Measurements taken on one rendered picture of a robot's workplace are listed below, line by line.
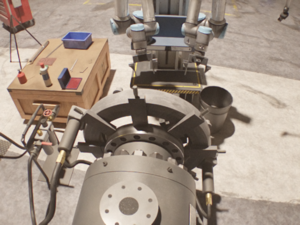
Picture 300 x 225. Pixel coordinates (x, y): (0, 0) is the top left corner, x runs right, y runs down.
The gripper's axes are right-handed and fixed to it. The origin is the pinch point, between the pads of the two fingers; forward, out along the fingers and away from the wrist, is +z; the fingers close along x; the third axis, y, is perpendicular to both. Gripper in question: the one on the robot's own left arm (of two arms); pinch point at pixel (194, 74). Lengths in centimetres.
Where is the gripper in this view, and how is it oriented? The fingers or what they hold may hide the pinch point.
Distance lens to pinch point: 166.1
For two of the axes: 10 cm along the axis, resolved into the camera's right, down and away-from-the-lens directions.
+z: -1.9, 9.0, 3.8
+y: -1.5, 3.6, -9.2
